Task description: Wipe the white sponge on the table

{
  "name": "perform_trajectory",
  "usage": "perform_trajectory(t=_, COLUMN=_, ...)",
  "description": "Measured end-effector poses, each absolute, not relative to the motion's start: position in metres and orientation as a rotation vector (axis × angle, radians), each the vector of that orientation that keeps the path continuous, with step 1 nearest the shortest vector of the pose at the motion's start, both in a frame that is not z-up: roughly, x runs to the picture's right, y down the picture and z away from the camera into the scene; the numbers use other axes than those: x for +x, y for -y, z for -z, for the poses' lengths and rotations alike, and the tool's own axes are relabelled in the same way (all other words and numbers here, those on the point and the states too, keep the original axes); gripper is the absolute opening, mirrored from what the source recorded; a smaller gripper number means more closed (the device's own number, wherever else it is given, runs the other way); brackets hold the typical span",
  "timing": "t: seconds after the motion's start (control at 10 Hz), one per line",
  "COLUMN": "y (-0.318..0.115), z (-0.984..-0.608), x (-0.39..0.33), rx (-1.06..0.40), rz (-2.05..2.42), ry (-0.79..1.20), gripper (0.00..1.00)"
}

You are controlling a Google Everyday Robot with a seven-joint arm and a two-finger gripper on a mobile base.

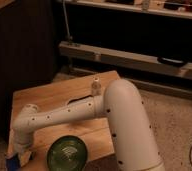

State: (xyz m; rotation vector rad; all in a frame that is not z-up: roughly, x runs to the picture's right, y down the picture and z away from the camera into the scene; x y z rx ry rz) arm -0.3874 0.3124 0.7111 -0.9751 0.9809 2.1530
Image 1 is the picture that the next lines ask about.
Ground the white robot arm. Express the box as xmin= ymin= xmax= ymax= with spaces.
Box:
xmin=12 ymin=79 xmax=165 ymax=171

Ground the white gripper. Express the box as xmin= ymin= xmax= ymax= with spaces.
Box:
xmin=6 ymin=140 xmax=33 ymax=169

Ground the green glass bowl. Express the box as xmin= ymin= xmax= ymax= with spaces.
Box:
xmin=46 ymin=135 xmax=88 ymax=171

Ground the small white bottle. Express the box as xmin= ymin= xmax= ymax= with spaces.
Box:
xmin=91 ymin=77 xmax=101 ymax=96

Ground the upper white shelf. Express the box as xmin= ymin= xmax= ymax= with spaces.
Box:
xmin=61 ymin=0 xmax=192 ymax=19

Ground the black handle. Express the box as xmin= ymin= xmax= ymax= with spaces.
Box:
xmin=157 ymin=57 xmax=188 ymax=67

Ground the vertical metal pole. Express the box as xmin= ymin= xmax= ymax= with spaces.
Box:
xmin=62 ymin=0 xmax=72 ymax=42

